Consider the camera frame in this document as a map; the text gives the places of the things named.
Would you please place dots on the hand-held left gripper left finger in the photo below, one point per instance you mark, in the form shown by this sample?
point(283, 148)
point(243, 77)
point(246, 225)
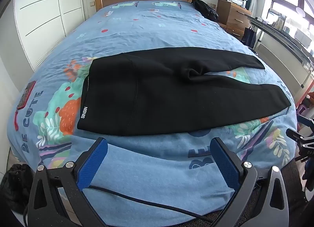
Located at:
point(94, 163)

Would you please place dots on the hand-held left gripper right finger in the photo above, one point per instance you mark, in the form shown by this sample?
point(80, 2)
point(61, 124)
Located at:
point(224, 163)

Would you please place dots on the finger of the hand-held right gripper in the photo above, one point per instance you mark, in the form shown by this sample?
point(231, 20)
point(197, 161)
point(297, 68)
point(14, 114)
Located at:
point(294, 135)
point(306, 121)

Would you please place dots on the black pants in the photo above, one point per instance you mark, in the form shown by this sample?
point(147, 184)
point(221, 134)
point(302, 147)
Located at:
point(171, 99)

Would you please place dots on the pink stool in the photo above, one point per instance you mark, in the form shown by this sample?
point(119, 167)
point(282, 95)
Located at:
point(304, 106)

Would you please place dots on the black fluffy bag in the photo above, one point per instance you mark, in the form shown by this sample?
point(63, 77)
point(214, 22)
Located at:
point(14, 187)

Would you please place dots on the glass top desk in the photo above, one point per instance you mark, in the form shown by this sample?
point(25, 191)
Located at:
point(282, 33)

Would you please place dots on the red cased phone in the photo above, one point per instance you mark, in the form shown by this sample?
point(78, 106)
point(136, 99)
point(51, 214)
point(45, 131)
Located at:
point(25, 94)

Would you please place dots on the dark blue shopping bag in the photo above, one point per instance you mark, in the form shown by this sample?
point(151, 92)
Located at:
point(249, 36)

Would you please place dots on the white round lamp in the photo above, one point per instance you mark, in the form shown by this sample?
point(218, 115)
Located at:
point(300, 12)

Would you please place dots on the wooden dresser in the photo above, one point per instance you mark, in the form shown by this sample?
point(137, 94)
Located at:
point(233, 13)

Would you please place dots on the bed with blue printed sheet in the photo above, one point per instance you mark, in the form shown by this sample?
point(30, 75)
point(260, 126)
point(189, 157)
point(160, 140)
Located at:
point(147, 28)

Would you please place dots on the black backpack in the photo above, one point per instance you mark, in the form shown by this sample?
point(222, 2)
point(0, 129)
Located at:
point(204, 8)

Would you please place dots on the white wardrobe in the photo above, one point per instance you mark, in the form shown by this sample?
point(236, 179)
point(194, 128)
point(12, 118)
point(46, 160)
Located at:
point(41, 8)

